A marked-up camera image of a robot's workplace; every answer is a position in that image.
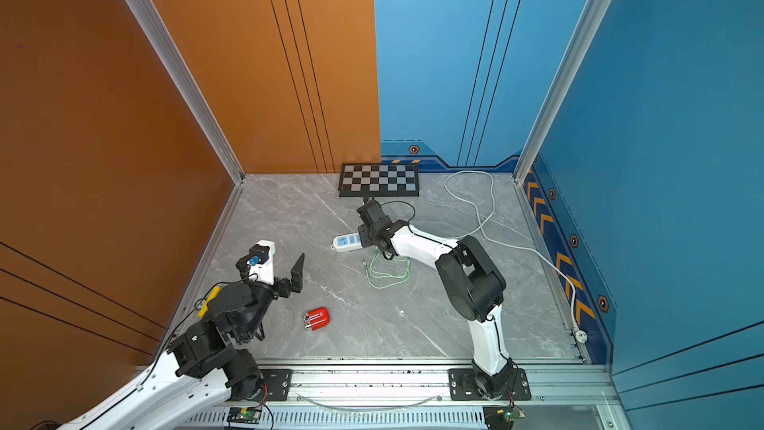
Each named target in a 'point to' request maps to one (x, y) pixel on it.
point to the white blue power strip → (347, 243)
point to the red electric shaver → (316, 319)
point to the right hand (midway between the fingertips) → (369, 230)
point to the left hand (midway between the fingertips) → (286, 249)
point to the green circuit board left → (246, 415)
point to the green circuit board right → (511, 413)
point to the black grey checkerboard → (379, 180)
